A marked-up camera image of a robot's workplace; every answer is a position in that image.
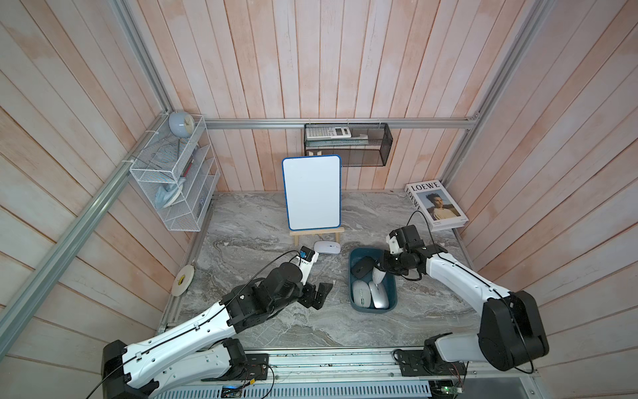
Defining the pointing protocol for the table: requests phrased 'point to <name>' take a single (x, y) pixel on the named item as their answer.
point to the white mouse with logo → (377, 275)
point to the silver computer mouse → (379, 295)
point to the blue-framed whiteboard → (312, 186)
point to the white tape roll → (183, 280)
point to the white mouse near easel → (327, 247)
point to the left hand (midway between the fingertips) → (316, 283)
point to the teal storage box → (389, 280)
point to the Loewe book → (437, 205)
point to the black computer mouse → (363, 267)
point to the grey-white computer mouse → (361, 294)
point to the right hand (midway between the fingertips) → (378, 262)
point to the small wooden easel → (316, 232)
